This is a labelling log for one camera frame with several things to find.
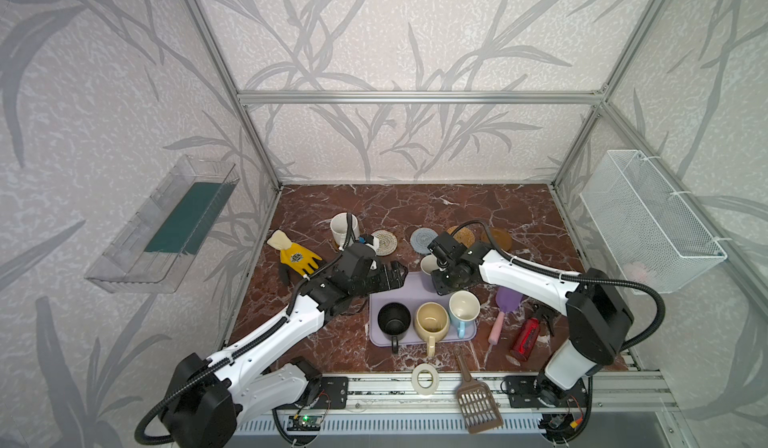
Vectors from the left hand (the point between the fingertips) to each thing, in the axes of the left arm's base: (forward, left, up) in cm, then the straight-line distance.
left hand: (401, 265), depth 79 cm
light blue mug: (-7, -18, -11) cm, 22 cm away
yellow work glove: (+11, +36, -15) cm, 41 cm away
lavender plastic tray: (+1, -5, -17) cm, 18 cm away
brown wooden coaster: (+21, -36, -18) cm, 45 cm away
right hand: (+2, -11, -10) cm, 15 cm away
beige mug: (-10, -9, -15) cm, 20 cm away
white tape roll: (-24, -4, -15) cm, 29 cm away
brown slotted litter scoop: (-29, -19, -15) cm, 38 cm away
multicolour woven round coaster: (+17, +5, -16) cm, 24 cm away
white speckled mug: (+22, +22, -14) cm, 34 cm away
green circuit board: (-33, +23, -17) cm, 44 cm away
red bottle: (-14, -33, -12) cm, 38 cm away
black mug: (-10, +2, -13) cm, 16 cm away
